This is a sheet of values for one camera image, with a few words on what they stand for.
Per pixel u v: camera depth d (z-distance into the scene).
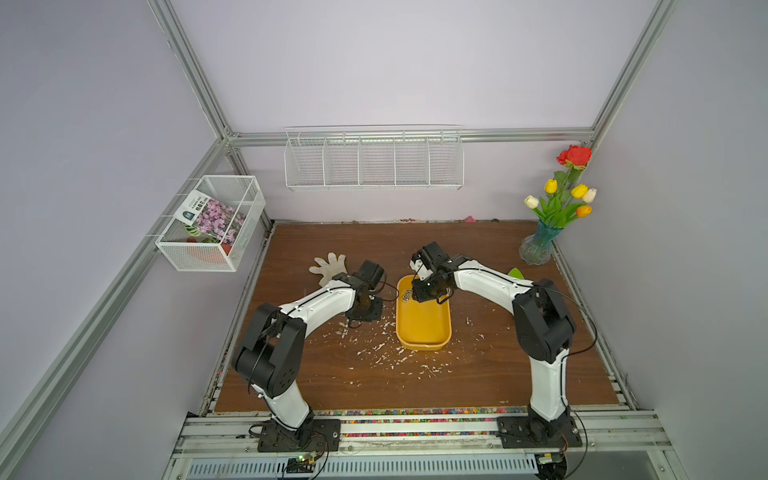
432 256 0.77
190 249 0.74
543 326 0.52
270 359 0.46
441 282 0.71
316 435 0.74
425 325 0.92
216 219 0.75
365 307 0.76
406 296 0.99
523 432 0.73
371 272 0.74
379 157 0.98
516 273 1.05
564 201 0.93
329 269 1.05
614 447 0.73
